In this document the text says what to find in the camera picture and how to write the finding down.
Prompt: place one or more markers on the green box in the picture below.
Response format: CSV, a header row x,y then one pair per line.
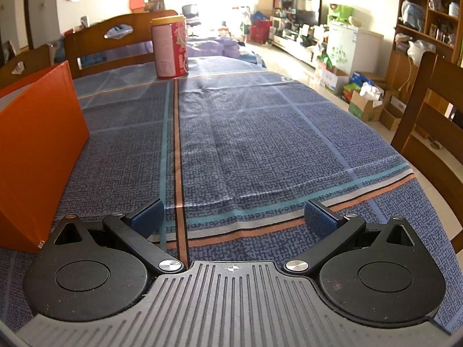
x,y
340,13

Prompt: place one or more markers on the white chest freezer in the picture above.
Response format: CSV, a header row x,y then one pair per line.
x,y
347,52

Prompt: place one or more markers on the blue patterned tablecloth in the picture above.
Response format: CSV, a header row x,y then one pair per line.
x,y
253,133

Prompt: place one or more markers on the red plastic crate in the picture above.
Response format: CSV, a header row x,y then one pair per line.
x,y
261,31

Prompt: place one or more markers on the open cardboard box with paper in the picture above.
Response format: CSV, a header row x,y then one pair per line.
x,y
365,106

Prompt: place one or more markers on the white television stand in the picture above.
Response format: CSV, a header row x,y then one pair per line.
x,y
296,45

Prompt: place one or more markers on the black television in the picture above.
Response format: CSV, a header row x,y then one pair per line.
x,y
309,12

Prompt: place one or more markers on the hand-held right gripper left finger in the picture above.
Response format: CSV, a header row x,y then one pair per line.
x,y
148,217

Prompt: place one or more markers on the wooden chair with cutout back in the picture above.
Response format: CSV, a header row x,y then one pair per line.
x,y
34,61
90,45

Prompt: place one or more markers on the orange cardboard box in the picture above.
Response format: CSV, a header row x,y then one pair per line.
x,y
36,151

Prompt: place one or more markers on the white bowl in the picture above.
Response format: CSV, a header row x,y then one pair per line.
x,y
355,21

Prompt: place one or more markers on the white and green carton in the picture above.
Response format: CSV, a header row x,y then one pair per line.
x,y
332,79

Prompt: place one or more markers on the dark wooden chair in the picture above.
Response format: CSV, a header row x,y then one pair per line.
x,y
428,151

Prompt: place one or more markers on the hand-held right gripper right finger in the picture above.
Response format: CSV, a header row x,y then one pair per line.
x,y
320,220

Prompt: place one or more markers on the white plastic bag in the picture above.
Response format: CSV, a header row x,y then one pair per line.
x,y
419,52

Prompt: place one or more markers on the blue carton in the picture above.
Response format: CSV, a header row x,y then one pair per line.
x,y
362,78

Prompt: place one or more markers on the black office chair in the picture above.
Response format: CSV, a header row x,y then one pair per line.
x,y
191,14

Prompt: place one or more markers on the purple bed cover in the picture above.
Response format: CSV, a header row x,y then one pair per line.
x,y
220,48

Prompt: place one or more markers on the wooden display shelf cabinet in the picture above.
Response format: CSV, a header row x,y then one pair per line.
x,y
434,18

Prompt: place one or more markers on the red cylindrical canister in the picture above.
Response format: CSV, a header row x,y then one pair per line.
x,y
169,48

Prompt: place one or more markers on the small cardboard box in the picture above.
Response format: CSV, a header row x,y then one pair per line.
x,y
390,114

